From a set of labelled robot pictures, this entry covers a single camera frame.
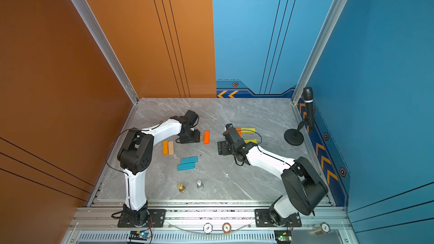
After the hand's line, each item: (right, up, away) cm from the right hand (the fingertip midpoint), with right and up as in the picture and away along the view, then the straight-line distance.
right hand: (224, 144), depth 89 cm
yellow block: (+11, +9, -10) cm, 17 cm away
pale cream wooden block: (-30, -3, +5) cm, 31 cm away
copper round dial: (+1, -32, -18) cm, 37 cm away
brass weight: (-20, -18, -11) cm, 29 cm away
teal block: (-21, -9, +2) cm, 22 cm away
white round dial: (-7, -32, -18) cm, 38 cm away
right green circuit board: (+25, -36, -18) cm, 47 cm away
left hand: (-16, +2, +10) cm, 20 cm away
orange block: (-11, +2, +12) cm, 16 cm away
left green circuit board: (-36, -35, -19) cm, 53 cm away
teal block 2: (-21, -11, 0) cm, 23 cm away
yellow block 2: (+17, +1, +7) cm, 18 cm away
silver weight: (-12, -18, -9) cm, 24 cm away
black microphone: (+39, +26, -10) cm, 48 cm away
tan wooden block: (-13, +3, +4) cm, 14 cm away
